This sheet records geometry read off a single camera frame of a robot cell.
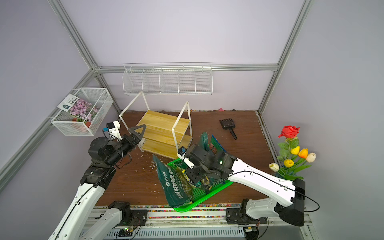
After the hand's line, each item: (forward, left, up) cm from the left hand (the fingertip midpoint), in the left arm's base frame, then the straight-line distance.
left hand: (144, 130), depth 68 cm
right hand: (-15, -19, -13) cm, 27 cm away
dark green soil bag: (-24, -14, -10) cm, 30 cm away
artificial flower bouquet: (-15, -67, -8) cm, 69 cm away
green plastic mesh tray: (-21, -25, -32) cm, 46 cm away
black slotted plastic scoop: (+24, -49, -30) cm, 62 cm away
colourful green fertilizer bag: (-3, -33, -13) cm, 36 cm away
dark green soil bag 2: (-6, -27, -3) cm, 28 cm away
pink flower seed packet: (+13, +33, +2) cm, 36 cm away
